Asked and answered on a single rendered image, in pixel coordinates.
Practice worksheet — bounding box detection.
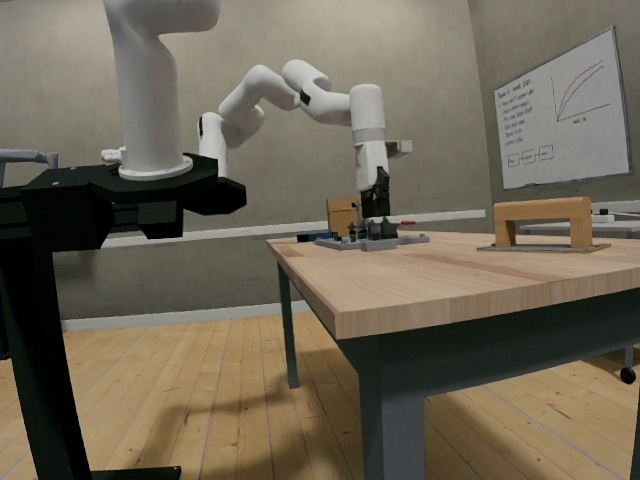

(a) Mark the small brown cardboard box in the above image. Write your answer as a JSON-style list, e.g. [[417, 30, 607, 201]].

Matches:
[[326, 197, 361, 237]]

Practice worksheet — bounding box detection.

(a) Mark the blue spirit level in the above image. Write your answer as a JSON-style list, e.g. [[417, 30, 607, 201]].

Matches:
[[297, 231, 333, 242]]

